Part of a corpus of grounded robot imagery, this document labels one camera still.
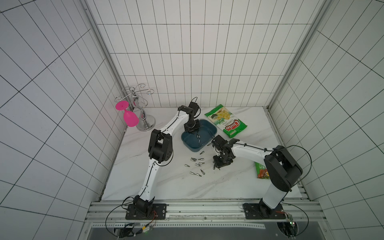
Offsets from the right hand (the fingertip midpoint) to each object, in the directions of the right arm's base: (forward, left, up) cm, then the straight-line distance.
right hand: (213, 165), depth 89 cm
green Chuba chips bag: (+34, -10, +1) cm, 36 cm away
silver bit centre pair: (0, +9, +1) cm, 9 cm away
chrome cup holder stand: (+30, +49, +25) cm, 63 cm away
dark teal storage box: (+17, +9, +1) cm, 20 cm away
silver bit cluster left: (+2, +12, +2) cm, 13 cm away
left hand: (+19, +12, +7) cm, 23 cm away
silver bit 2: (+8, +7, +1) cm, 11 cm away
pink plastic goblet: (+19, +52, +19) cm, 59 cm away
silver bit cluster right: (+3, +8, +2) cm, 8 cm away
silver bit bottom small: (-5, +6, +1) cm, 8 cm away
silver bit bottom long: (-6, +10, +1) cm, 12 cm away
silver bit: (+20, +10, +2) cm, 22 cm away
